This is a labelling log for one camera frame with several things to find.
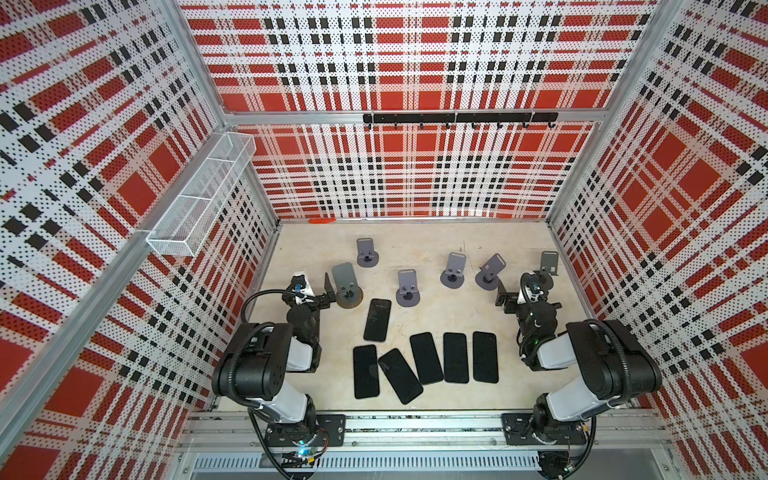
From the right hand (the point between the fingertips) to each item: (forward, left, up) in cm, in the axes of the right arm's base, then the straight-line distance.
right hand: (516, 282), depth 90 cm
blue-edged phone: (-19, +28, -11) cm, 36 cm away
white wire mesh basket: (+15, +103, +11) cm, 105 cm away
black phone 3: (-22, +12, -9) cm, 26 cm away
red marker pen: (+40, +70, -12) cm, 82 cm away
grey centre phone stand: (+1, +33, -9) cm, 34 cm away
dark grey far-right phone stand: (+8, -14, -4) cm, 17 cm away
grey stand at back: (+15, +48, -6) cm, 51 cm away
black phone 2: (-21, +46, -9) cm, 51 cm away
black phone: (-6, +43, -12) cm, 45 cm away
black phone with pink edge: (-19, +20, -11) cm, 30 cm away
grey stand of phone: (+6, +18, -6) cm, 20 cm away
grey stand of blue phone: (+5, +7, -6) cm, 11 cm away
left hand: (-1, +62, +3) cm, 62 cm away
